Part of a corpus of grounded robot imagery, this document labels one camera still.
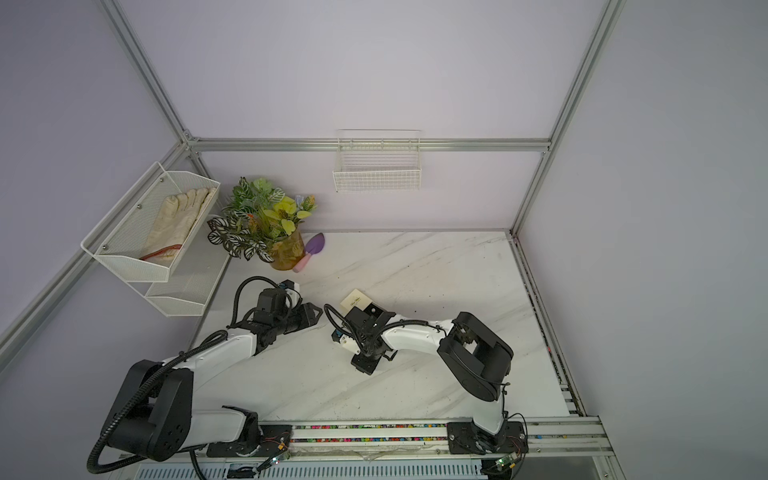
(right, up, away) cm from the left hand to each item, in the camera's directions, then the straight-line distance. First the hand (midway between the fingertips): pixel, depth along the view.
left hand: (316, 316), depth 91 cm
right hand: (+16, -14, -3) cm, 21 cm away
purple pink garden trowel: (-8, +23, +25) cm, 35 cm away
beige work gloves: (-36, +30, -9) cm, 48 cm away
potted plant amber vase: (-19, +30, +7) cm, 36 cm away
